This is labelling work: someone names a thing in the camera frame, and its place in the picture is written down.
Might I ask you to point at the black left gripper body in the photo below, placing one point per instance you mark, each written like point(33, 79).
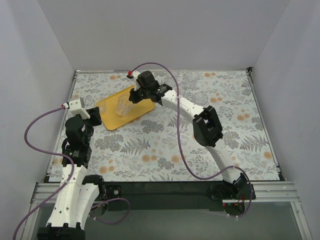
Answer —
point(94, 116)

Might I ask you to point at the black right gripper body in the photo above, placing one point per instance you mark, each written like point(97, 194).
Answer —
point(136, 93)

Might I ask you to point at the clear drinking glass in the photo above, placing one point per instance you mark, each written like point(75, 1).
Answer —
point(124, 105)

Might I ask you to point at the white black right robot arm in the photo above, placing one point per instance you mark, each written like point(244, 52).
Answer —
point(207, 129)

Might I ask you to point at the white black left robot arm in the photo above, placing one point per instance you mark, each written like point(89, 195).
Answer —
point(80, 190)

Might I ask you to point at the yellow plastic tray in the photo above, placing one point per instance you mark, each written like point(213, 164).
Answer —
point(116, 110)

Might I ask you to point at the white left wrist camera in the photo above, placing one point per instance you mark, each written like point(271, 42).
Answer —
point(76, 107)

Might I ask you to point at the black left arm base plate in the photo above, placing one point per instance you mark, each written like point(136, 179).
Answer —
point(109, 192)

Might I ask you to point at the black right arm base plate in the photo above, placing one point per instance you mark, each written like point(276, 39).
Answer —
point(237, 195)

